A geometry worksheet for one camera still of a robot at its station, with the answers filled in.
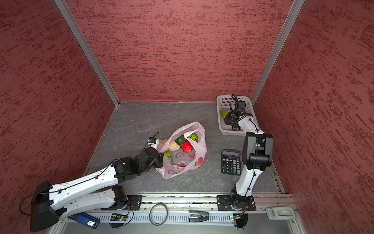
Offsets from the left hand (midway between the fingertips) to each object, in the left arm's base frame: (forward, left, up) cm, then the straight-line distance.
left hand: (163, 158), depth 78 cm
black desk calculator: (+2, -40, -10) cm, 41 cm away
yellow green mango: (+40, -41, -8) cm, 58 cm away
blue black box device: (-27, +35, -9) cm, 45 cm away
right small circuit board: (-26, -41, -11) cm, 50 cm away
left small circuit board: (-26, +22, -15) cm, 37 cm away
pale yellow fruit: (+10, -4, -6) cm, 13 cm away
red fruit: (+10, -13, -7) cm, 18 cm away
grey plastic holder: (-23, -60, -9) cm, 65 cm away
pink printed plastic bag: (+2, -10, -12) cm, 16 cm away
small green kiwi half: (+4, -2, -6) cm, 7 cm away
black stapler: (-25, -19, -10) cm, 33 cm away
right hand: (+28, -39, -2) cm, 48 cm away
